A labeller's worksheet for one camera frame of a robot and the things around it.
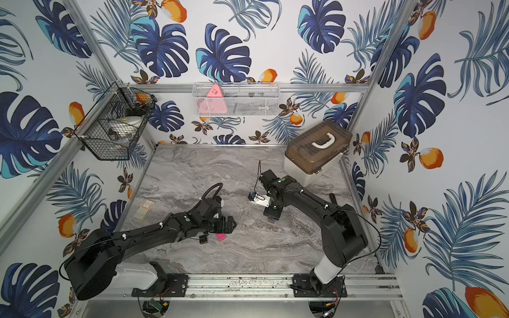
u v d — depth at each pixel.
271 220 0.92
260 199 0.76
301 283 0.75
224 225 0.76
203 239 0.84
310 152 0.89
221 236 0.86
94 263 0.42
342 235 0.45
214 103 0.90
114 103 0.94
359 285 0.76
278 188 0.62
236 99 1.01
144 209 0.95
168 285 0.73
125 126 0.80
